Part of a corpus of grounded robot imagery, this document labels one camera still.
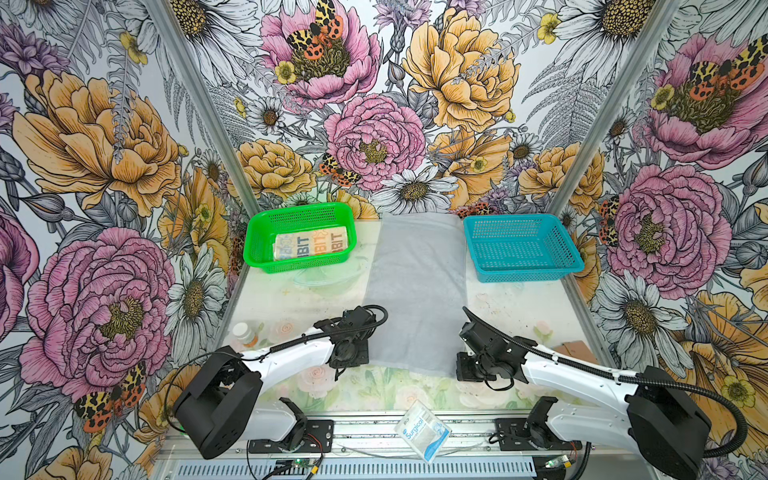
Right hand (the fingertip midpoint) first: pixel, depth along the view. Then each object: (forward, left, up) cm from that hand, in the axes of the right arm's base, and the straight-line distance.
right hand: (460, 383), depth 82 cm
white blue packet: (-11, +11, 0) cm, 16 cm away
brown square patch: (+9, -36, -1) cm, 37 cm away
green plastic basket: (+58, +64, +7) cm, 87 cm away
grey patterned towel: (+49, +47, +4) cm, 68 cm away
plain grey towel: (+35, +8, -1) cm, 36 cm away
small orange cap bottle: (+13, +59, +6) cm, 61 cm away
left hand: (+6, +29, 0) cm, 29 cm away
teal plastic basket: (+49, -31, -2) cm, 58 cm away
